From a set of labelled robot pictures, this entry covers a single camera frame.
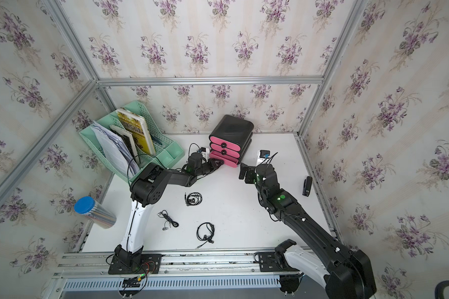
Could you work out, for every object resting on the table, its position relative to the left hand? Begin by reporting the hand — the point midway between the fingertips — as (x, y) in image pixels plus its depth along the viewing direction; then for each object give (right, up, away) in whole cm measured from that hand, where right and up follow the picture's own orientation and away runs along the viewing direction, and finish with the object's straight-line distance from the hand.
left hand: (224, 163), depth 101 cm
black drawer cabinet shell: (+4, +14, -6) cm, 16 cm away
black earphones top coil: (-15, -17, -10) cm, 25 cm away
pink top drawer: (0, +11, -6) cm, 12 cm away
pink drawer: (+1, +7, -2) cm, 8 cm away
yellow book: (-46, +20, -7) cm, 50 cm away
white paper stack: (-49, +6, -17) cm, 53 cm away
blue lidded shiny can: (-51, -18, -27) cm, 60 cm away
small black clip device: (+42, -11, -8) cm, 44 cm away
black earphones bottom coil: (-7, -31, -21) cm, 38 cm away
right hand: (+13, +1, -22) cm, 25 cm away
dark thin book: (-48, +13, -10) cm, 50 cm away
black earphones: (-28, -23, -15) cm, 39 cm away
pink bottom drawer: (+2, +1, 0) cm, 2 cm away
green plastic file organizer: (-32, +7, 0) cm, 33 cm away
